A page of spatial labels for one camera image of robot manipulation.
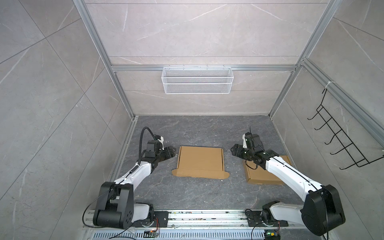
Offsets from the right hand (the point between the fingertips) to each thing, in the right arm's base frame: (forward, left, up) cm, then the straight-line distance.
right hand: (234, 149), depth 87 cm
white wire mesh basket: (+44, +21, +19) cm, 52 cm away
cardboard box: (-5, +20, -6) cm, 21 cm away
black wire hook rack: (-13, -42, +22) cm, 49 cm away
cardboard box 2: (-13, -11, -7) cm, 19 cm away
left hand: (+3, +38, -1) cm, 38 cm away
